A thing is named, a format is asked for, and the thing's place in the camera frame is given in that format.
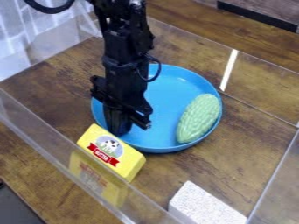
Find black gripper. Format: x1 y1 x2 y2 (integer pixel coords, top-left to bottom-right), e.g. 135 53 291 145
90 56 154 137

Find yellow butter block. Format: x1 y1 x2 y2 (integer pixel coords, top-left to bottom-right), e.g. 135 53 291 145
78 123 146 182

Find blue round tray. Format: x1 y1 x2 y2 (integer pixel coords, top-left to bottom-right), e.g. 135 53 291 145
90 64 224 154

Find green bitter melon toy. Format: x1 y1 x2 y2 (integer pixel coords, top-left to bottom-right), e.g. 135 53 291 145
176 94 220 144

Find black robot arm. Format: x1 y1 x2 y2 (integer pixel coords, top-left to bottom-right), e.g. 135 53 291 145
90 0 155 136

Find white speckled foam block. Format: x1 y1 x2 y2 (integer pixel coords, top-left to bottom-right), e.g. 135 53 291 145
168 181 247 224

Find dark baseboard strip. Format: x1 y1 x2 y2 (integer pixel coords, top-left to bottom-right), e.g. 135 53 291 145
216 0 299 33

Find clear acrylic enclosure wall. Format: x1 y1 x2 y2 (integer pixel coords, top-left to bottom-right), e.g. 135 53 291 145
0 0 299 224

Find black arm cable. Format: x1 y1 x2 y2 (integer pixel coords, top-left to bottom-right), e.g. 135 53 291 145
23 0 78 15

